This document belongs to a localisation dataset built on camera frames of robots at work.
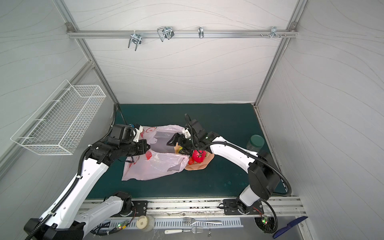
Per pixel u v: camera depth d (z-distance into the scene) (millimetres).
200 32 780
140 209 734
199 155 831
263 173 435
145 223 615
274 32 764
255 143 883
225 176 842
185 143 695
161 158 702
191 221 691
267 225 724
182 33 790
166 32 764
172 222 703
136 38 790
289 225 691
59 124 686
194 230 687
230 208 728
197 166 840
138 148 627
